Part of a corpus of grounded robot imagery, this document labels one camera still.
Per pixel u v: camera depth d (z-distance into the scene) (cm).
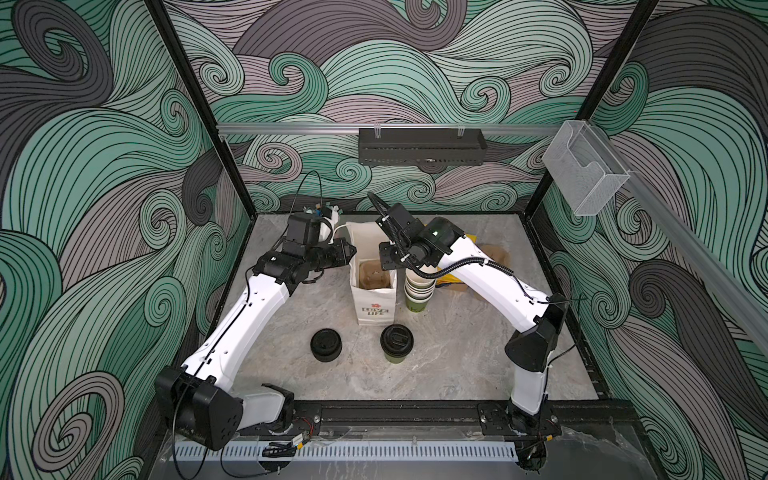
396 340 76
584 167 78
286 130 190
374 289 69
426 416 75
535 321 44
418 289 79
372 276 98
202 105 88
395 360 80
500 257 100
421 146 96
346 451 70
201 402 37
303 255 56
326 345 82
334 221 70
